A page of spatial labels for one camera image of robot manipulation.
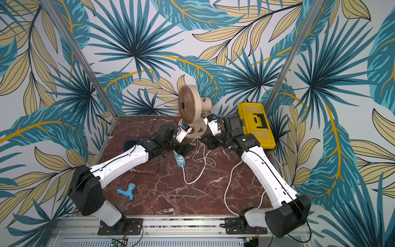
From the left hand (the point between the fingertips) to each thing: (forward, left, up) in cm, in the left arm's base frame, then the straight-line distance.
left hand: (187, 144), depth 81 cm
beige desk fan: (+20, -1, +8) cm, 21 cm away
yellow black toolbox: (+20, -40, -1) cm, 45 cm away
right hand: (-3, -7, +9) cm, 12 cm away
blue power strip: (-1, +5, -16) cm, 17 cm away
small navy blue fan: (+8, +37, -12) cm, 39 cm away
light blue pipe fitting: (-20, +31, -17) cm, 40 cm away
